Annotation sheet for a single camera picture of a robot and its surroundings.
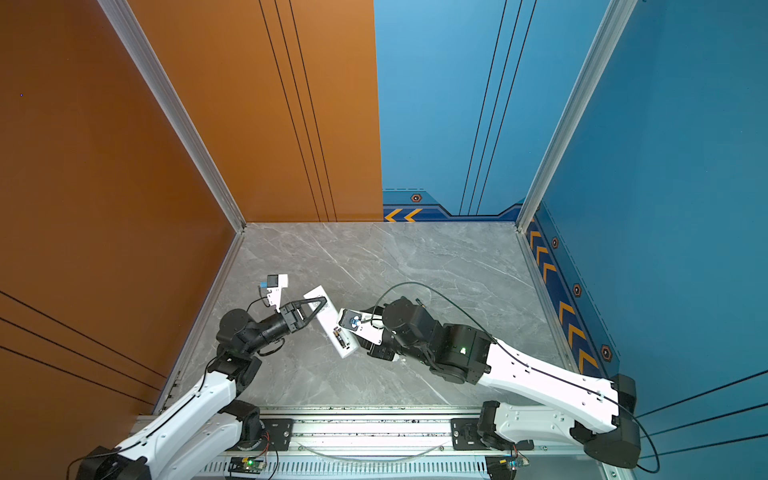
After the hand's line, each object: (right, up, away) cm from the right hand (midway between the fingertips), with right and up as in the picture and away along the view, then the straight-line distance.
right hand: (358, 318), depth 64 cm
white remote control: (-5, -7, +7) cm, 11 cm away
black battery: (-6, -5, +6) cm, 10 cm away
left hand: (-9, +2, +7) cm, 11 cm away
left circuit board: (-28, -37, +7) cm, 46 cm away
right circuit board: (+34, -37, +7) cm, 51 cm away
